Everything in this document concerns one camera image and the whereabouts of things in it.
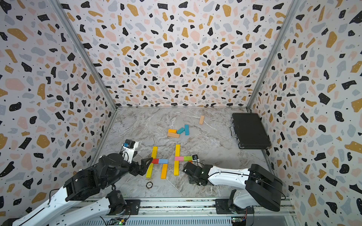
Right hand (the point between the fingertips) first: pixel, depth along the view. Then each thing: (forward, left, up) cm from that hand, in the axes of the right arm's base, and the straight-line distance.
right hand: (194, 176), depth 85 cm
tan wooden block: (+29, +16, +2) cm, 33 cm away
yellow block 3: (+4, +11, +1) cm, 12 cm away
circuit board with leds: (-23, +38, +1) cm, 45 cm away
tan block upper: (+44, -5, +1) cm, 44 cm away
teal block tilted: (+34, +11, +1) cm, 35 cm away
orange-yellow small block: (+33, +17, +1) cm, 37 cm away
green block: (+11, +4, +1) cm, 12 cm away
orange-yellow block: (+2, +18, +2) cm, 19 cm away
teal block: (+34, +6, +2) cm, 35 cm away
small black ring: (-6, +26, +1) cm, 26 cm away
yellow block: (+14, +26, +2) cm, 30 cm away
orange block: (-1, +1, +23) cm, 23 cm away
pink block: (+11, +10, +1) cm, 15 cm away
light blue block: (+9, +20, +2) cm, 22 cm away
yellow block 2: (+16, +11, +2) cm, 20 cm away
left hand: (0, +22, +26) cm, 34 cm away
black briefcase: (+30, -39, +5) cm, 50 cm away
